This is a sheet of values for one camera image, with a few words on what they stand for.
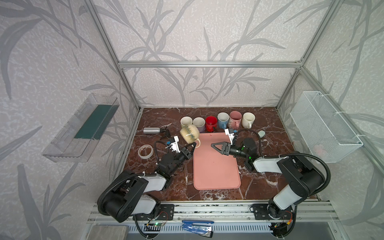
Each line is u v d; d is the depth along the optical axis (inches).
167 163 24.8
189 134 30.3
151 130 40.3
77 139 25.3
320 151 29.0
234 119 39.2
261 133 40.1
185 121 39.8
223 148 29.4
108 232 26.2
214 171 34.9
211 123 41.9
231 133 30.4
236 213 29.7
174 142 29.7
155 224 27.8
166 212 28.5
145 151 37.1
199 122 41.4
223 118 41.3
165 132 41.3
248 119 40.1
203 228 26.8
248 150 26.9
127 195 16.9
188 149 30.8
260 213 28.8
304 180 18.2
